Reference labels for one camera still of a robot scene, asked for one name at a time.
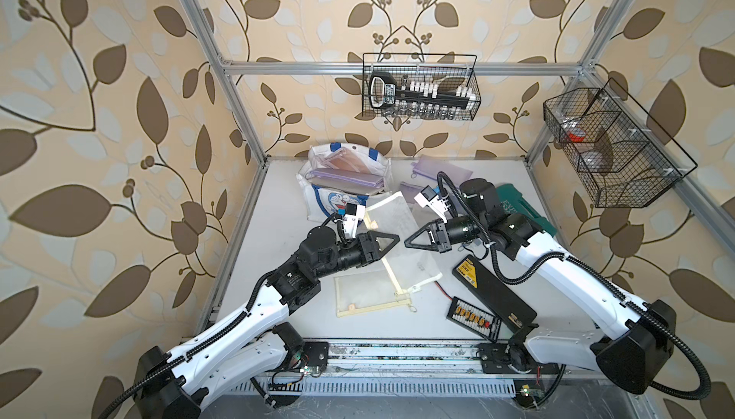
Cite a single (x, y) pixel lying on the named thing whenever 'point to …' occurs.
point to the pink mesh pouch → (345, 159)
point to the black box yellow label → (485, 287)
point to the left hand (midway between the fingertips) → (394, 240)
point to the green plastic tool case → (510, 200)
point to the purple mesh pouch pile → (345, 181)
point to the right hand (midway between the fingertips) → (406, 245)
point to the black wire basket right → (630, 161)
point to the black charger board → (475, 319)
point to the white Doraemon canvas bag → (322, 204)
